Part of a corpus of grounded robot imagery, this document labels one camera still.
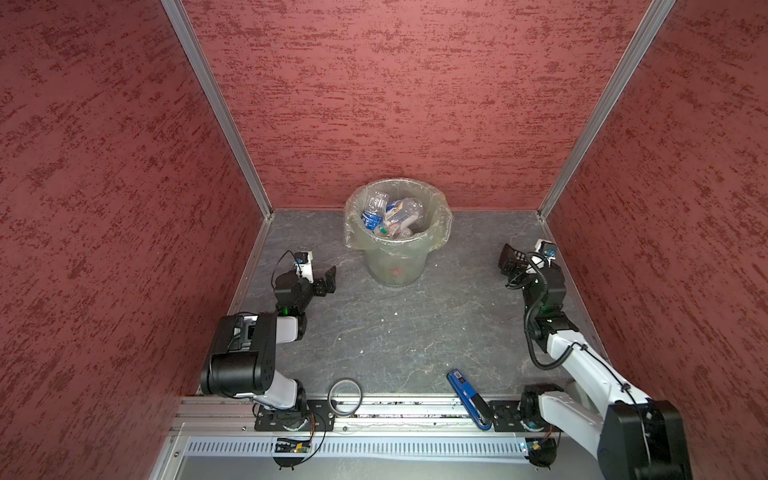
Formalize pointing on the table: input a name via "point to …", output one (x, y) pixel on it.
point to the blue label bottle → (377, 206)
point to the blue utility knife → (473, 401)
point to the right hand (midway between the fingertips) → (521, 257)
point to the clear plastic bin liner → (432, 230)
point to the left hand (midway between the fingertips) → (322, 270)
